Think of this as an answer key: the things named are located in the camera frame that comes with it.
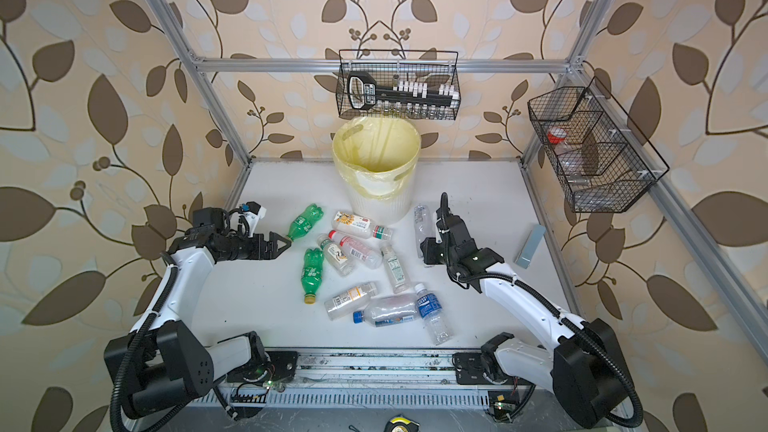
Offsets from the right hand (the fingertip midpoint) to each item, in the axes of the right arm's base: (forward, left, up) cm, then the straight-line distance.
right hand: (427, 248), depth 84 cm
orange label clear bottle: (+12, +22, -6) cm, 26 cm away
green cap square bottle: (+1, +27, -6) cm, 28 cm away
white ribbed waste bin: (+19, +10, -8) cm, 23 cm away
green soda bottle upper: (+14, +39, -6) cm, 41 cm away
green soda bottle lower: (-4, +33, -6) cm, 34 cm away
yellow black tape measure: (-39, +9, -8) cm, 41 cm away
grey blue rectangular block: (+3, -33, -7) cm, 34 cm away
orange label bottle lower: (-12, +22, -6) cm, 26 cm away
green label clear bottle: (-5, +9, -5) cm, 12 cm away
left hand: (+2, +43, +3) cm, 43 cm away
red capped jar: (+21, -36, +22) cm, 47 cm away
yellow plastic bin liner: (+36, +15, +2) cm, 39 cm away
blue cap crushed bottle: (-14, +11, -10) cm, 20 cm away
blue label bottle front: (-16, 0, -8) cm, 18 cm away
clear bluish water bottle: (+6, +1, +3) cm, 6 cm away
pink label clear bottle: (+1, +18, -6) cm, 19 cm away
